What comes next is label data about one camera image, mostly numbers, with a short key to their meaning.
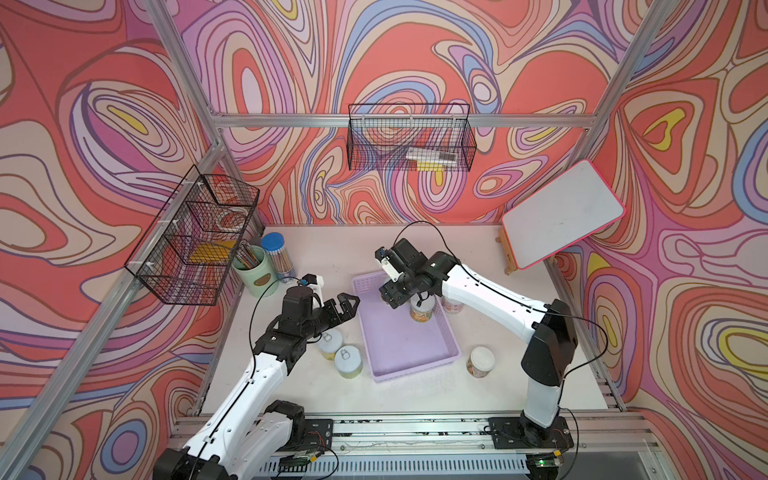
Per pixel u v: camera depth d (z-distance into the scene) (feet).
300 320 1.99
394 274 2.38
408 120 2.89
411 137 3.15
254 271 2.93
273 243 2.98
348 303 2.35
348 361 2.65
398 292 2.40
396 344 2.95
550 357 1.79
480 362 2.61
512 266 3.34
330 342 2.76
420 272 1.94
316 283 2.41
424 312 2.93
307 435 2.41
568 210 3.56
